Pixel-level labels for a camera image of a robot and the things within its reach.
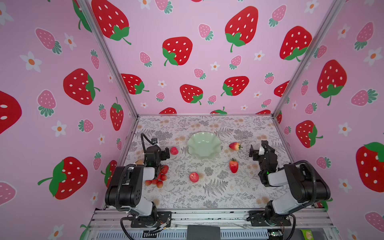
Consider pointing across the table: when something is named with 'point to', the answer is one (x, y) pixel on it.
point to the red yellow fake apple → (194, 177)
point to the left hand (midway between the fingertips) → (159, 147)
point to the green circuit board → (275, 234)
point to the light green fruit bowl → (204, 145)
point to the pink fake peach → (174, 150)
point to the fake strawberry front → (234, 165)
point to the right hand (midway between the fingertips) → (260, 145)
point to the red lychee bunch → (161, 177)
